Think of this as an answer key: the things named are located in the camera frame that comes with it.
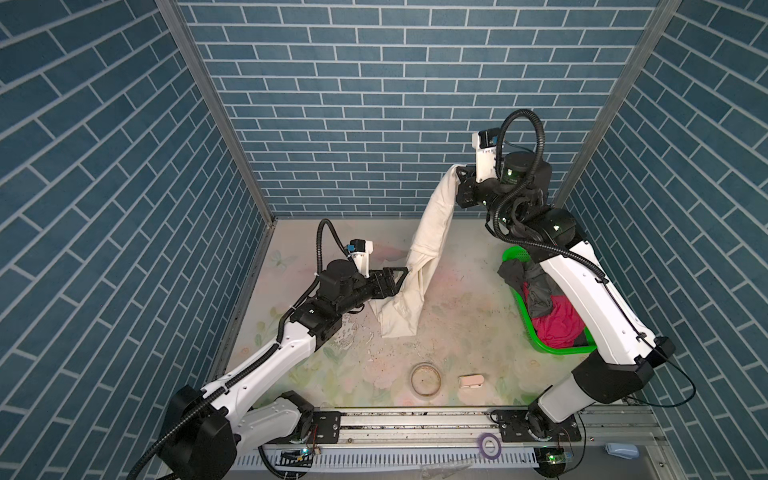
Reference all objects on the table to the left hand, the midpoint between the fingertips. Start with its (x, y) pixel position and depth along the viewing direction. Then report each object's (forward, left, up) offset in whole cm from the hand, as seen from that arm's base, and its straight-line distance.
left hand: (399, 272), depth 74 cm
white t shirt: (0, 0, -23) cm, 23 cm away
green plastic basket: (0, -37, -17) cm, 41 cm away
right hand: (+11, -12, +24) cm, 29 cm away
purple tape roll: (-34, -20, -24) cm, 46 cm away
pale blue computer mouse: (-36, -53, -22) cm, 68 cm away
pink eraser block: (-19, -19, -23) cm, 36 cm away
